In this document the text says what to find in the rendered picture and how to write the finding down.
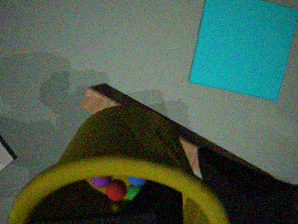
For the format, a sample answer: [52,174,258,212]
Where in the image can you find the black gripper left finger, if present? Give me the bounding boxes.
[31,180,184,224]

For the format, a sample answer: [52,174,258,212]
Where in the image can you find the green marble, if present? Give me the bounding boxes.
[127,185,144,200]

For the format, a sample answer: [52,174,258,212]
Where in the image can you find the red marble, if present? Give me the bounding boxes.
[106,179,127,200]

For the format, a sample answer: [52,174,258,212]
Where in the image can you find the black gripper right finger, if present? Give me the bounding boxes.
[197,147,298,224]

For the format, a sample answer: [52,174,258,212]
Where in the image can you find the yellow cup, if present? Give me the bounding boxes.
[7,105,231,224]

